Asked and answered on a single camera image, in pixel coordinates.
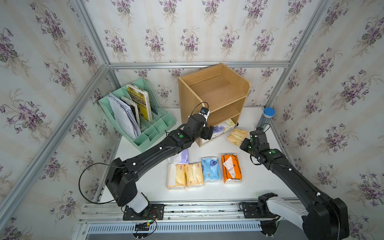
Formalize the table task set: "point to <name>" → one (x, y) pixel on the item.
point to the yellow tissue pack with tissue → (176, 176)
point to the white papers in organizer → (125, 116)
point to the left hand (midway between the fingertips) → (209, 125)
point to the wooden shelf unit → (217, 88)
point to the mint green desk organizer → (138, 113)
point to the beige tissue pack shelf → (237, 136)
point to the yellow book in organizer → (141, 98)
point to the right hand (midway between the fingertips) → (244, 142)
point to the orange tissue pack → (232, 169)
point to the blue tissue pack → (211, 169)
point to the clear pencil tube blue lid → (266, 117)
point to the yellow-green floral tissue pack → (229, 125)
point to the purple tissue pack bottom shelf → (217, 131)
